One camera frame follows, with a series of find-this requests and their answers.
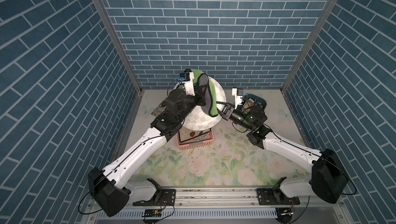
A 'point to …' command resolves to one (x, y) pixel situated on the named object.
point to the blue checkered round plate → (197, 119)
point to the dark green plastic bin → (252, 100)
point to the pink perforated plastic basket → (191, 145)
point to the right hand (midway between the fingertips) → (214, 104)
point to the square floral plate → (187, 135)
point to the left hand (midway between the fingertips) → (211, 86)
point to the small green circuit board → (152, 213)
